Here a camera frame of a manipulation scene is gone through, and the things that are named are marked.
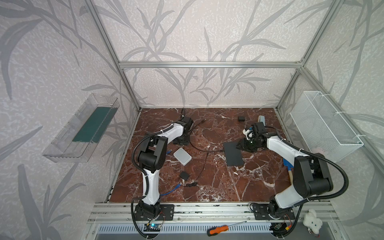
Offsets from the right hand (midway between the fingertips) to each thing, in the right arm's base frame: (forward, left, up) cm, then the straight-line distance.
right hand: (239, 143), depth 92 cm
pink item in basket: (-12, -34, +13) cm, 39 cm away
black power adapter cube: (-17, +34, -8) cm, 39 cm away
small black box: (+25, -7, -7) cm, 27 cm away
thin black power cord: (-13, +22, -7) cm, 26 cm away
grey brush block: (+23, -21, -4) cm, 31 cm away
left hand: (+6, +35, -4) cm, 36 cm away
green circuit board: (-42, +47, -8) cm, 64 cm away
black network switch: (-6, +3, -7) cm, 10 cm away
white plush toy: (-40, -28, -3) cm, 49 cm away
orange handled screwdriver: (-44, +17, -4) cm, 47 cm away
